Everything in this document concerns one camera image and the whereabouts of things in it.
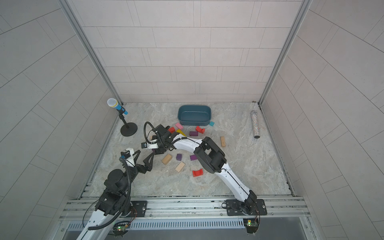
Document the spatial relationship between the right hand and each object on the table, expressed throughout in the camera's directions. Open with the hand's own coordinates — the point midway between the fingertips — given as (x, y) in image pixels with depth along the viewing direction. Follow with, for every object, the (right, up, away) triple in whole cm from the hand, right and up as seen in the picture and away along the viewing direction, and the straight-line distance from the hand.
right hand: (154, 143), depth 94 cm
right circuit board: (+53, -32, -26) cm, 67 cm away
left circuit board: (-5, -31, -30) cm, 44 cm away
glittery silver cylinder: (+67, +19, +11) cm, 71 cm away
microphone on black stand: (-19, +9, +7) cm, 22 cm away
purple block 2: (+25, -7, -5) cm, 27 cm away
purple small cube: (+17, -6, -7) cm, 19 cm away
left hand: (+3, -1, -17) cm, 17 cm away
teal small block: (+37, +12, +9) cm, 40 cm away
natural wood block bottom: (+17, -11, -10) cm, 23 cm away
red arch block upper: (+29, +9, +6) cm, 30 cm away
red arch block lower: (+28, -13, -13) cm, 34 cm away
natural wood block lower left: (+10, -7, -8) cm, 14 cm away
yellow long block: (+15, +7, +6) cm, 18 cm away
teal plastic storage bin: (+25, +18, +16) cm, 35 cm away
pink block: (+14, +11, +8) cm, 20 cm away
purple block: (+25, +6, +5) cm, 26 cm away
